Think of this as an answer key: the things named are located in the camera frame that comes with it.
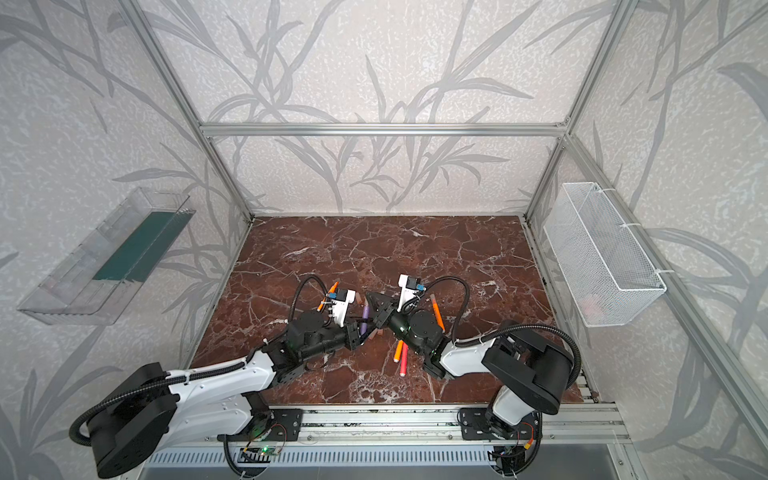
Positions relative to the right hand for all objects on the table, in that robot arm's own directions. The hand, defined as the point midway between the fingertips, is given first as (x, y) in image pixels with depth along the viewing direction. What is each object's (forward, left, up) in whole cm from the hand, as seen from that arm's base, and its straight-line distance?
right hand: (366, 288), depth 76 cm
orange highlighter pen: (+11, +15, -20) cm, 27 cm away
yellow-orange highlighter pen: (-10, -8, -19) cm, 23 cm away
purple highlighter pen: (-8, 0, -5) cm, 10 cm away
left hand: (-6, -4, -5) cm, 9 cm away
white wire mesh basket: (-6, -52, +15) cm, 54 cm away
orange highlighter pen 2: (+3, -20, -21) cm, 30 cm away
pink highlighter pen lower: (-11, -10, -20) cm, 25 cm away
